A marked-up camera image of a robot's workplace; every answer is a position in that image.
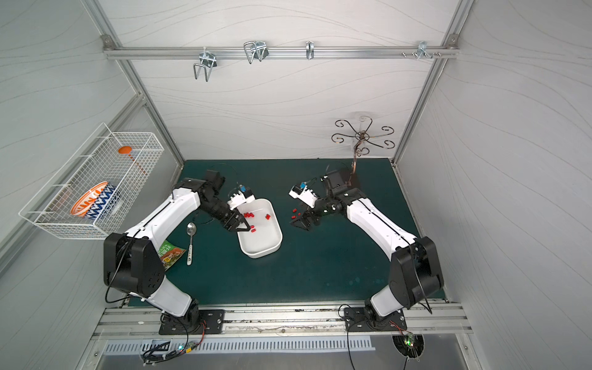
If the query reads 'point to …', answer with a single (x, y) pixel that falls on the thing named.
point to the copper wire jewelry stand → (363, 137)
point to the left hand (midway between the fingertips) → (243, 223)
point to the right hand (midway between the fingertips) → (297, 212)
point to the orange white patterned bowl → (82, 203)
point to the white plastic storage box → (266, 231)
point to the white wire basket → (121, 158)
